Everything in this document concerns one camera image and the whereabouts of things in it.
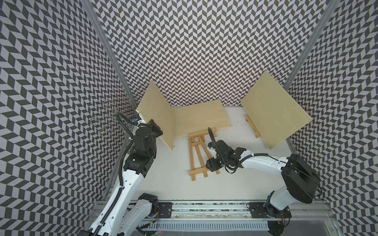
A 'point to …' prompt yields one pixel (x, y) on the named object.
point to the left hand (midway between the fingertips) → (153, 121)
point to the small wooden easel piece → (199, 152)
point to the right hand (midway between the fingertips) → (213, 166)
